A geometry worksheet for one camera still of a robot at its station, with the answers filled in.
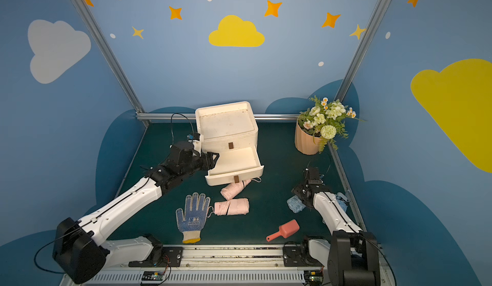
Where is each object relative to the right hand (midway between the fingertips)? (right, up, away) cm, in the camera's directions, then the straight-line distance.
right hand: (302, 191), depth 90 cm
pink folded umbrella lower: (-32, -5, -6) cm, 33 cm away
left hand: (-40, +19, -11) cm, 46 cm away
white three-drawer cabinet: (-34, +29, -4) cm, 45 cm away
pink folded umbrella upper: (-34, +1, -1) cm, 34 cm away
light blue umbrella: (-4, -5, -4) cm, 7 cm away
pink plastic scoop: (-10, -14, -10) cm, 20 cm away
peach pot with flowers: (+7, +32, -6) cm, 34 cm away
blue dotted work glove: (-49, -8, -4) cm, 50 cm away
